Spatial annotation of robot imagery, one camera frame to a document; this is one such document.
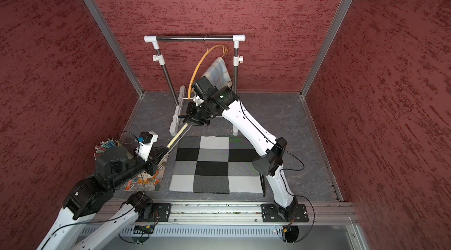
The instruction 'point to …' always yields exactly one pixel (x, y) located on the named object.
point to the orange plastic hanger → (225, 49)
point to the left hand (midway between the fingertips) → (165, 152)
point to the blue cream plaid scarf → (218, 74)
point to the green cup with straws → (103, 145)
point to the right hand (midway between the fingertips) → (186, 124)
